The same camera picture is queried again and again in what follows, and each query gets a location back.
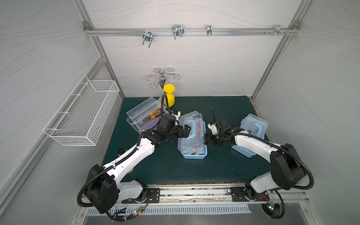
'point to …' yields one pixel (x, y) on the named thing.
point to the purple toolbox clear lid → (147, 108)
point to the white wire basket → (82, 116)
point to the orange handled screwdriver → (198, 131)
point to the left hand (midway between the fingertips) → (182, 128)
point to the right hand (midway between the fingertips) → (206, 140)
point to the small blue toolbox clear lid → (194, 143)
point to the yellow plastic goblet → (168, 89)
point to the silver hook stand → (162, 77)
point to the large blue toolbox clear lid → (254, 125)
